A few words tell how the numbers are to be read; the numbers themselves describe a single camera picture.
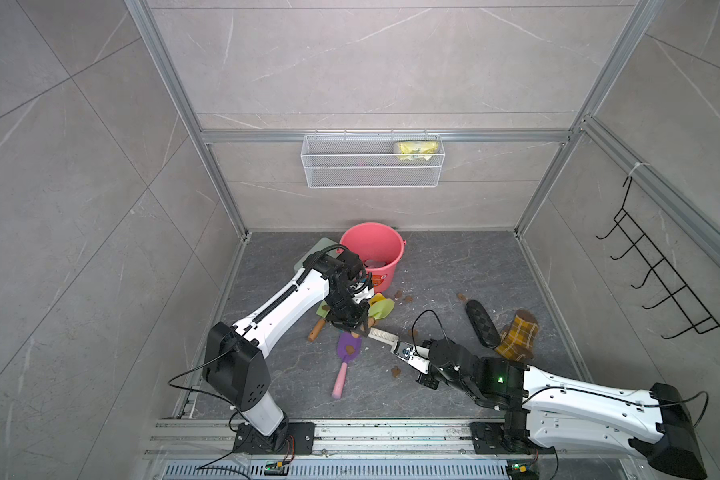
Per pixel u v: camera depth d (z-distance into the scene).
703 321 0.57
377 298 0.98
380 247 0.94
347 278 0.65
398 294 1.01
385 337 0.78
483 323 0.90
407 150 0.84
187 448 0.73
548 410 0.48
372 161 1.01
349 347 0.88
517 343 0.89
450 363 0.52
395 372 0.84
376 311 0.82
